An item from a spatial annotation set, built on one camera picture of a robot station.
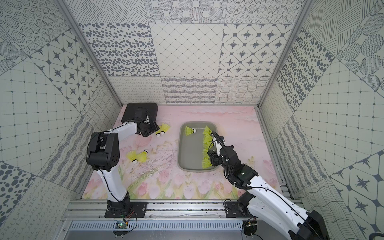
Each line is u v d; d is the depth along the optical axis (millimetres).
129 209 691
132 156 901
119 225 714
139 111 835
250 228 728
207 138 980
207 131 1011
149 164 903
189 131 1011
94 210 761
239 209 653
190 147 964
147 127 887
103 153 527
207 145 927
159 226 701
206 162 851
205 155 933
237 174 566
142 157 907
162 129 1033
